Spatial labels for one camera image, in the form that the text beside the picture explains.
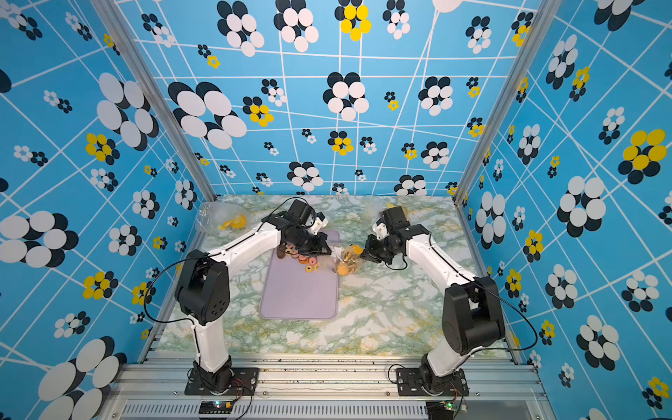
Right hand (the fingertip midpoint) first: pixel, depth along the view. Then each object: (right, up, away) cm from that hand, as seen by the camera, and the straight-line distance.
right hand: (364, 254), depth 86 cm
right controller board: (+20, -41, -16) cm, 48 cm away
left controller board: (-43, -41, -14) cm, 61 cm away
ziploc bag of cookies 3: (+14, +18, +26) cm, 34 cm away
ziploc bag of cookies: (-6, -2, +4) cm, 8 cm away
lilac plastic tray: (-26, -15, +8) cm, 31 cm away
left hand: (-10, +1, +2) cm, 10 cm away
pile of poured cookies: (-19, -5, +12) cm, 23 cm away
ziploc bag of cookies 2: (-61, +12, +29) cm, 69 cm away
